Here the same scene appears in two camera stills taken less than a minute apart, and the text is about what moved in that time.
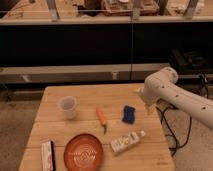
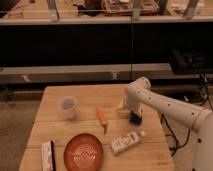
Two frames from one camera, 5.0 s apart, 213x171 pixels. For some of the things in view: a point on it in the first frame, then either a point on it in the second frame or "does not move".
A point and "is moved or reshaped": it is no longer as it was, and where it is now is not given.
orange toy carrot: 102,119 does not move
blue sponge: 128,114 is moved or reshaped
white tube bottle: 126,140 does not move
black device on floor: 190,62 does not move
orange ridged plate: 83,152 does not move
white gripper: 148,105 → 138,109
